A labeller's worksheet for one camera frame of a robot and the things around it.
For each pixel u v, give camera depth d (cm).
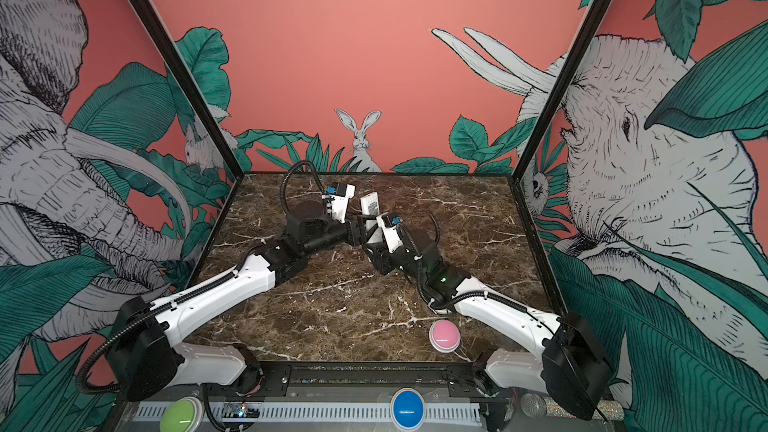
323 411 70
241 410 70
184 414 69
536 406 67
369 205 70
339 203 66
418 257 56
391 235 66
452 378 74
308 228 56
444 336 80
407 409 69
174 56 86
